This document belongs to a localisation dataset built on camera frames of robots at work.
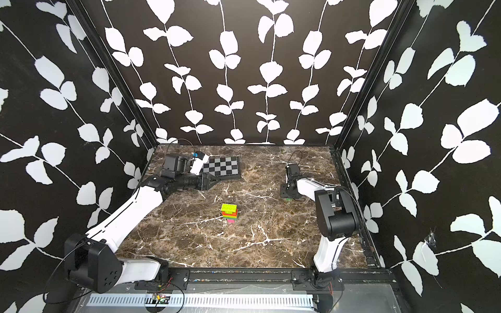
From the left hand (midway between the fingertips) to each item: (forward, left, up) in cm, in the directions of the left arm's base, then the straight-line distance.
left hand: (216, 176), depth 80 cm
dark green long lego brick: (-11, -5, -17) cm, 21 cm away
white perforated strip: (-42, -12, -21) cm, 48 cm away
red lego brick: (-11, -5, -12) cm, 17 cm away
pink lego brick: (-10, -5, -22) cm, 25 cm away
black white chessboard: (+21, +1, -19) cm, 28 cm away
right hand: (+5, -32, -20) cm, 38 cm away
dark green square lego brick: (0, -34, -21) cm, 40 cm away
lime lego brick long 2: (-10, -4, -17) cm, 20 cm away
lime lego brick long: (-10, -4, -10) cm, 15 cm away
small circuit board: (-39, +22, -22) cm, 50 cm away
